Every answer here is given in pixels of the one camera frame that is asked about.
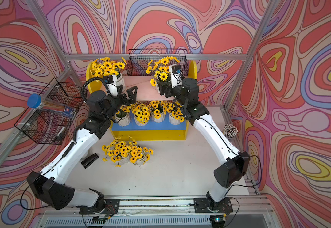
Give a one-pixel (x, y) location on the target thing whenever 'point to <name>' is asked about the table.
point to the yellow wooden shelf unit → (151, 131)
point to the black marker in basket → (58, 139)
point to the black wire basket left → (42, 127)
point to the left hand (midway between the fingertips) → (131, 86)
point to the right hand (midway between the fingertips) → (165, 81)
